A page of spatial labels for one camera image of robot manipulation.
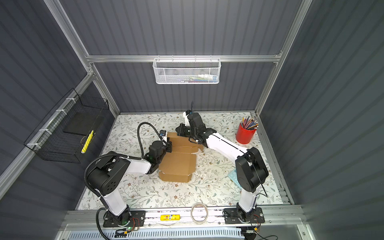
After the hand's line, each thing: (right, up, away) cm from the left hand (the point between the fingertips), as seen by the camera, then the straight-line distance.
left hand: (168, 137), depth 94 cm
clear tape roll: (+17, -39, -22) cm, 48 cm away
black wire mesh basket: (-47, 0, -29) cm, 56 cm away
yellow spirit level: (+4, -38, -21) cm, 43 cm away
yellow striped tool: (-35, -1, -23) cm, 42 cm away
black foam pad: (-41, +8, -18) cm, 45 cm away
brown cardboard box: (+6, -18, +2) cm, 20 cm away
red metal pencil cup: (+49, +5, 0) cm, 49 cm away
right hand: (+6, +5, -10) cm, 12 cm away
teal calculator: (+39, -22, -7) cm, 45 cm away
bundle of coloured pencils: (+52, +9, +3) cm, 53 cm away
